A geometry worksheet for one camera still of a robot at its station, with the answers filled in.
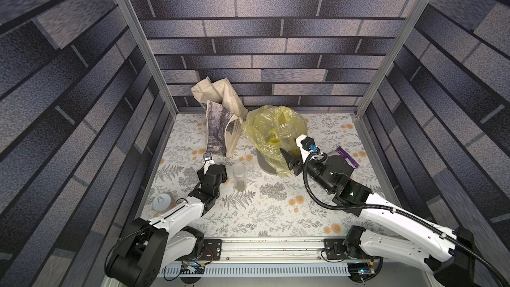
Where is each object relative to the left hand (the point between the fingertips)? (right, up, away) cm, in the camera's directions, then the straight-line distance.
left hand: (215, 164), depth 88 cm
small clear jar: (+12, -3, -11) cm, 17 cm away
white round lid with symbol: (-21, -14, -8) cm, 26 cm away
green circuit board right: (+57, -35, -18) cm, 69 cm away
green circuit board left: (-5, -35, -17) cm, 39 cm away
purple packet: (+66, +1, +9) cm, 67 cm away
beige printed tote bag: (+5, +23, -3) cm, 23 cm away
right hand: (+30, +12, -21) cm, 38 cm away
